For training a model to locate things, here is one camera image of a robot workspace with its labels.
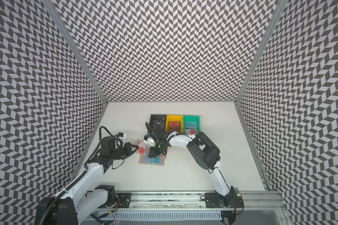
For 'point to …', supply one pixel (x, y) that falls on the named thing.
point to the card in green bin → (191, 127)
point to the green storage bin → (192, 118)
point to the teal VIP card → (157, 160)
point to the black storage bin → (157, 122)
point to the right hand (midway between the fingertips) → (151, 157)
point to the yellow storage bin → (174, 118)
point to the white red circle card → (142, 150)
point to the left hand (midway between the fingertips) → (138, 148)
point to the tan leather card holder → (144, 159)
